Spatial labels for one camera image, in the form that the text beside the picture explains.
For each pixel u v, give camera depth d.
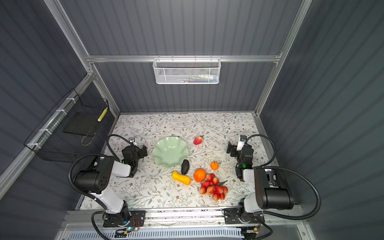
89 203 0.79
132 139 0.85
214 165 0.89
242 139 0.79
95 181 0.47
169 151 0.98
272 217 0.47
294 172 0.44
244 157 0.70
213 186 0.77
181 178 0.84
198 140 0.99
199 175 0.82
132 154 0.75
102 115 0.81
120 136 0.82
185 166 0.88
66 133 0.72
